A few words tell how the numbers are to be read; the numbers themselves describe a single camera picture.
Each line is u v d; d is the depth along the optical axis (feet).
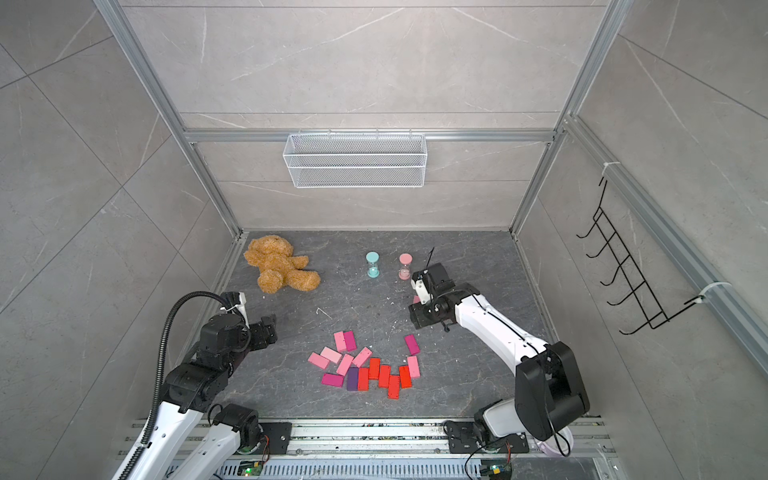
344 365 2.80
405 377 2.72
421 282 2.55
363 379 2.69
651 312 2.02
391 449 2.39
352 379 2.73
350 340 2.96
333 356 2.83
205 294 1.85
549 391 1.39
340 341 2.95
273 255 3.31
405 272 3.42
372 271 3.44
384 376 2.71
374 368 2.75
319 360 2.82
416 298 2.55
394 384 2.67
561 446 2.34
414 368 2.77
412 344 2.96
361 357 2.81
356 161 3.29
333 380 2.74
